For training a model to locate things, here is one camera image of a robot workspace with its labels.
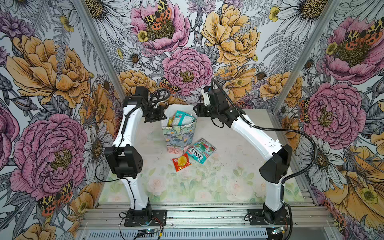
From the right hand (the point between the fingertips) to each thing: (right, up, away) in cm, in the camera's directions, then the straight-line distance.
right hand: (197, 111), depth 81 cm
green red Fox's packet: (+3, -24, +15) cm, 28 cm away
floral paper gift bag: (-10, -15, +6) cm, 19 cm away
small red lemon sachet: (-9, -30, +11) cm, 33 cm away
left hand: (-18, -5, +3) cm, 18 cm away
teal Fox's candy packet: (-7, -3, +8) cm, 12 cm away
